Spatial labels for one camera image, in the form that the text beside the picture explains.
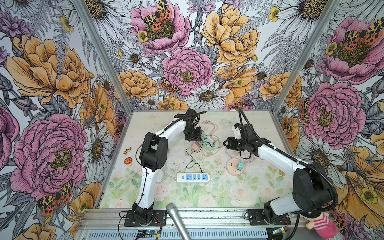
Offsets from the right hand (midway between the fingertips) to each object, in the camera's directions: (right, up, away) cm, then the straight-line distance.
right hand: (226, 147), depth 88 cm
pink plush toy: (+40, -32, -21) cm, 55 cm away
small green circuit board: (-38, -37, -18) cm, 56 cm away
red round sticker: (-60, -9, +6) cm, 61 cm away
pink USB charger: (-18, 0, +7) cm, 20 cm away
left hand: (-15, +2, +7) cm, 17 cm away
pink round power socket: (+3, -11, +1) cm, 12 cm away
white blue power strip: (-19, -16, -3) cm, 26 cm away
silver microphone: (-29, -27, -15) cm, 42 cm away
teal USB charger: (+7, -10, -3) cm, 12 cm away
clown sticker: (-62, -3, +10) cm, 63 cm away
